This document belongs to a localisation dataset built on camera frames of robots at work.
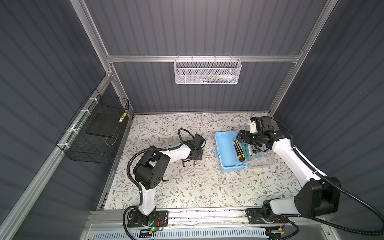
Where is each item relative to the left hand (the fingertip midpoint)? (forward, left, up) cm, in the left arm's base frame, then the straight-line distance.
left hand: (198, 155), depth 96 cm
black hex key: (-15, +21, -1) cm, 25 cm away
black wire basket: (-1, +53, +27) cm, 60 cm away
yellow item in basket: (+12, +41, +26) cm, 51 cm away
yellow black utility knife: (-6, -25, +9) cm, 27 cm away
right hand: (0, -26, +17) cm, 31 cm away
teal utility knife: (-2, -29, +8) cm, 30 cm away
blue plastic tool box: (-3, -20, -3) cm, 20 cm away
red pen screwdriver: (-5, +10, 0) cm, 11 cm away
